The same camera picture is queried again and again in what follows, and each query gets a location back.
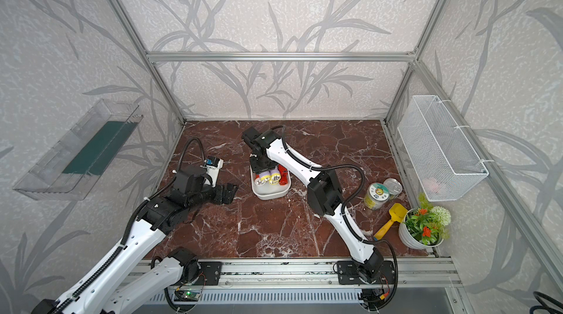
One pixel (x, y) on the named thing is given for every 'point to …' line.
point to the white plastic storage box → (270, 191)
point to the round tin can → (394, 187)
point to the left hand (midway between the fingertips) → (228, 183)
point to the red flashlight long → (284, 172)
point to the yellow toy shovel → (398, 213)
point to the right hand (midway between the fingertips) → (259, 168)
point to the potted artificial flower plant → (424, 227)
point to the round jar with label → (377, 194)
